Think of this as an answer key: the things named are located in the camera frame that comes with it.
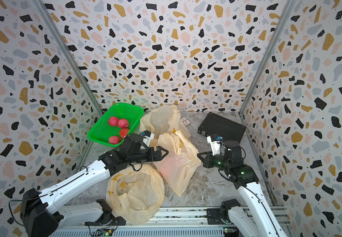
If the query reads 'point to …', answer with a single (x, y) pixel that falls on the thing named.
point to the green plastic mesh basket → (102, 131)
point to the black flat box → (227, 129)
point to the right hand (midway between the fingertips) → (198, 155)
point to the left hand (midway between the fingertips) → (164, 152)
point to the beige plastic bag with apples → (133, 196)
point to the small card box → (186, 121)
